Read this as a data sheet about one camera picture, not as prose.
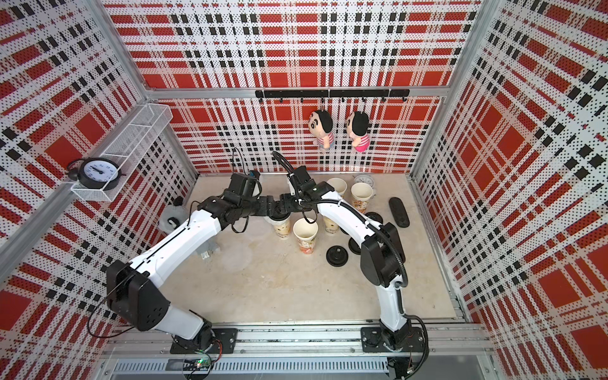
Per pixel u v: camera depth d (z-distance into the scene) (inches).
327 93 34.9
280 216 32.9
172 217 31.8
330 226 36.6
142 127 30.7
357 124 36.9
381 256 19.6
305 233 34.8
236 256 36.7
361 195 36.9
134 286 16.1
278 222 32.9
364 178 45.3
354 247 37.4
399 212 41.1
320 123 35.7
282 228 35.4
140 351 28.3
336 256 35.7
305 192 25.4
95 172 25.1
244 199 25.4
